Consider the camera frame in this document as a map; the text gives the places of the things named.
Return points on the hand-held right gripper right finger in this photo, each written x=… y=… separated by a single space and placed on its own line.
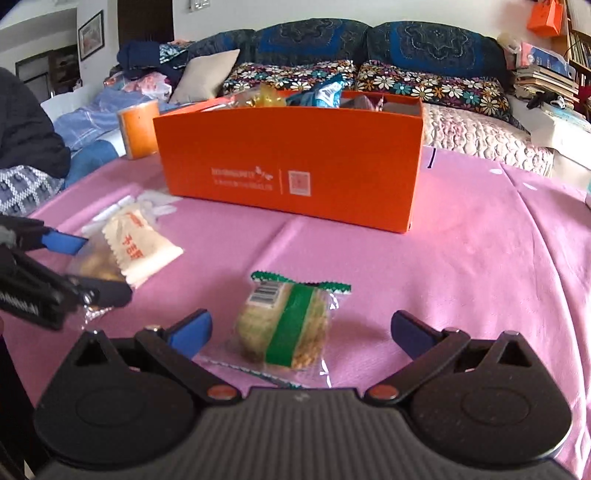
x=411 y=334

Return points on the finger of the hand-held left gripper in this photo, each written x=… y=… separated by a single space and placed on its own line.
x=108 y=295
x=64 y=243

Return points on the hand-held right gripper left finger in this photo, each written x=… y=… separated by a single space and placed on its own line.
x=191 y=334

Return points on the cream red-print snack packet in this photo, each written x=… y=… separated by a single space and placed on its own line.
x=138 y=249

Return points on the green-banded rice cake packet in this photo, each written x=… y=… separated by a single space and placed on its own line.
x=286 y=323

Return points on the orange cardboard box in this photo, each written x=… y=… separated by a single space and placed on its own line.
x=286 y=152

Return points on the dark red snack packet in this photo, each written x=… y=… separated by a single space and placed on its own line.
x=364 y=102

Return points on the gold translucent snack packet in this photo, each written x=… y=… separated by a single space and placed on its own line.
x=263 y=97

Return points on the blue snack packet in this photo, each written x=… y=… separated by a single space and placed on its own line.
x=323 y=94

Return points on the blue white patterned cloth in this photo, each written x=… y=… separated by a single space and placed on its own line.
x=27 y=191

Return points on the pink daisy tablecloth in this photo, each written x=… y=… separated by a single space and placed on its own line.
x=485 y=258

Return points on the blue white blanket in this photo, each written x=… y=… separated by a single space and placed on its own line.
x=87 y=129

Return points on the dark cloth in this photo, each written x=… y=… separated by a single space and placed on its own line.
x=27 y=124

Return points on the orange white canister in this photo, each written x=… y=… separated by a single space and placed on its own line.
x=138 y=129

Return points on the pink floral clothing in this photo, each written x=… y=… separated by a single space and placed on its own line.
x=138 y=85

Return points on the dark blue clothing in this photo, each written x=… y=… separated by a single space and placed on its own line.
x=147 y=57

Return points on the beige quilted sofa cover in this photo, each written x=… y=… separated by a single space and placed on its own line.
x=485 y=138

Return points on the small framed picture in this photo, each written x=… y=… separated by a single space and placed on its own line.
x=91 y=34

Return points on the beige cushion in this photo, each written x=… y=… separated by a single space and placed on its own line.
x=203 y=76

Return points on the floral cushion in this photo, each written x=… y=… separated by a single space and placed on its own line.
x=438 y=90
x=286 y=74

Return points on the blue patterned sofa cushion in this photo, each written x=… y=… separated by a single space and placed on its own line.
x=309 y=41
x=434 y=44
x=221 y=44

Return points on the white box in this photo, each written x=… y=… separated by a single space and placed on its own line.
x=561 y=129

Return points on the small black object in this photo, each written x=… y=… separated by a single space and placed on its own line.
x=542 y=99

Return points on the stack of books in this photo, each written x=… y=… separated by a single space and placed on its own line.
x=547 y=74

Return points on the wooden bookshelf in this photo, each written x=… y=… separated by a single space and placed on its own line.
x=581 y=41

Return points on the orange paper bag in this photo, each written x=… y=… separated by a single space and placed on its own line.
x=547 y=18

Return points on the wall light switch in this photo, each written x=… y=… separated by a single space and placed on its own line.
x=199 y=4

